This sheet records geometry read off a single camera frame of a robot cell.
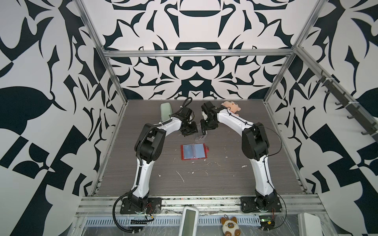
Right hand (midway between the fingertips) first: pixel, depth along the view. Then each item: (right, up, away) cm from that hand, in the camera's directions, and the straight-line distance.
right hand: (205, 126), depth 98 cm
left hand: (-5, -2, +1) cm, 6 cm away
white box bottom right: (+44, -43, -30) cm, 69 cm away
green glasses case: (-29, +11, +13) cm, 33 cm away
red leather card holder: (-8, -15, -6) cm, 19 cm away
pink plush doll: (+21, +13, +10) cm, 27 cm away
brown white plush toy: (+8, -43, -32) cm, 54 cm away
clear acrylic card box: (-4, -7, +2) cm, 8 cm away
